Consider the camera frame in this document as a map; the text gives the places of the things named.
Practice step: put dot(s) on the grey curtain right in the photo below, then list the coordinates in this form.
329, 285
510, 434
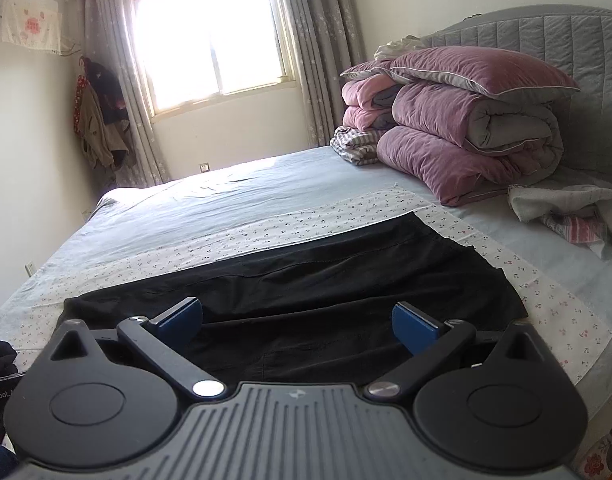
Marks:
325, 38

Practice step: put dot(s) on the covered air conditioner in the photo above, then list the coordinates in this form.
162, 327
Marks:
32, 24

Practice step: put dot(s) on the purple folded duvet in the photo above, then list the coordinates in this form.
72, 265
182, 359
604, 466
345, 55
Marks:
466, 147

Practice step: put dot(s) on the grey curtain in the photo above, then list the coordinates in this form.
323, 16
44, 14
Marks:
325, 38
106, 39

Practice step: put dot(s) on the light blue bed cover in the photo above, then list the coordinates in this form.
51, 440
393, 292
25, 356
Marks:
273, 202

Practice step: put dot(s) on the white crumpled cloth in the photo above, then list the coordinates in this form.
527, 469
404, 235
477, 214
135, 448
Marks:
581, 213

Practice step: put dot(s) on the cherry print bed sheet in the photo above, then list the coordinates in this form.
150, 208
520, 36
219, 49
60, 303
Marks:
308, 296

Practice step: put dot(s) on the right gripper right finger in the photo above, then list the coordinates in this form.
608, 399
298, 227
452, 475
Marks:
435, 348

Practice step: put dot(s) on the grey quilted headboard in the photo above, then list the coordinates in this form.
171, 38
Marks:
574, 39

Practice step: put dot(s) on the purple pillow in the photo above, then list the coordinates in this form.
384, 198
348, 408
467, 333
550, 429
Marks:
502, 75

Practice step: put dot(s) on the window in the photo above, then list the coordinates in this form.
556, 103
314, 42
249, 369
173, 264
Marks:
192, 51

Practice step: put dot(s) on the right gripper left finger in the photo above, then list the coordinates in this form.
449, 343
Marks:
158, 341

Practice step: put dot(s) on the striped folded cloth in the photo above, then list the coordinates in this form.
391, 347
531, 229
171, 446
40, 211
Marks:
355, 146

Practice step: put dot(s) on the pink folded blanket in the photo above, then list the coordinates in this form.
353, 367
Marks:
368, 92

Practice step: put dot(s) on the black pants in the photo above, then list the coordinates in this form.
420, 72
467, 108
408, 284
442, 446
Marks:
318, 311

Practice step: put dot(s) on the grey curtain left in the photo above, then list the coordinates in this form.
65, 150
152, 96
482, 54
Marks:
106, 39

